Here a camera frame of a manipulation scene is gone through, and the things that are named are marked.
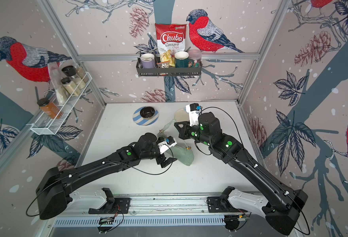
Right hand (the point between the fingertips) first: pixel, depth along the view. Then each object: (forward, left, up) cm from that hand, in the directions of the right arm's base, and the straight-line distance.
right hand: (174, 123), depth 65 cm
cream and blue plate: (+37, -2, -38) cm, 53 cm away
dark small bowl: (+33, +24, -31) cm, 51 cm away
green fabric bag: (-6, -4, -19) cm, 20 cm away
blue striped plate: (+27, +28, -34) cm, 52 cm away
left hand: (-4, 0, -17) cm, 17 cm away
